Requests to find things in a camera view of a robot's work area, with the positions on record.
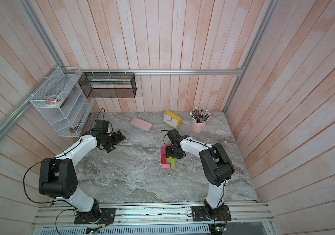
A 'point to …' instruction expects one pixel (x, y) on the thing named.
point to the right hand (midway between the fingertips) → (170, 154)
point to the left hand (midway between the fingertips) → (122, 142)
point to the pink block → (165, 165)
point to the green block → (173, 163)
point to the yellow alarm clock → (172, 119)
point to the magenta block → (163, 151)
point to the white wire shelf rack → (69, 118)
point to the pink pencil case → (141, 124)
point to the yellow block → (170, 157)
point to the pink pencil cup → (197, 127)
